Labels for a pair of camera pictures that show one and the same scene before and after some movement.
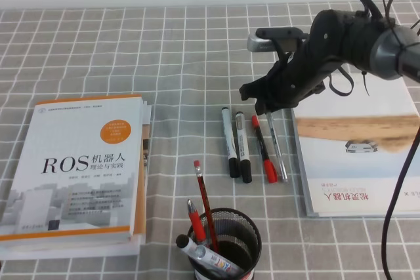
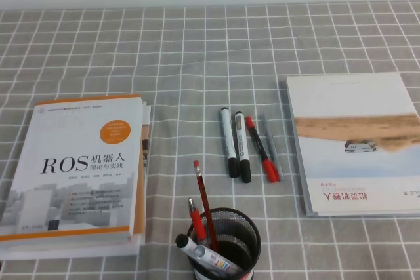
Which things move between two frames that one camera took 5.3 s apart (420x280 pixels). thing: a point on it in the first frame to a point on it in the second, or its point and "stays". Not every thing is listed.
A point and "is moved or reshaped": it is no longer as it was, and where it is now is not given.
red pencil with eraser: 197,169 stays
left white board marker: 233,160 stays
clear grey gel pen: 277,148 is moved or reshaped
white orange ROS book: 78,173 stays
